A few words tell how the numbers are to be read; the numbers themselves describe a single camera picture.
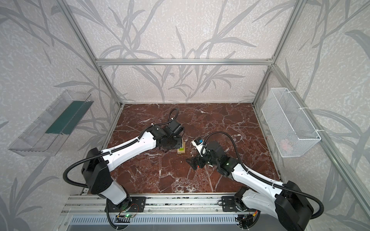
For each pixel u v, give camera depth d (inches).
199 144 27.3
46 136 25.2
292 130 24.1
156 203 29.7
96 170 16.7
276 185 17.4
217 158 23.9
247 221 29.0
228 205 28.8
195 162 27.3
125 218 28.4
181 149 35.9
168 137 23.6
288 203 15.6
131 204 28.4
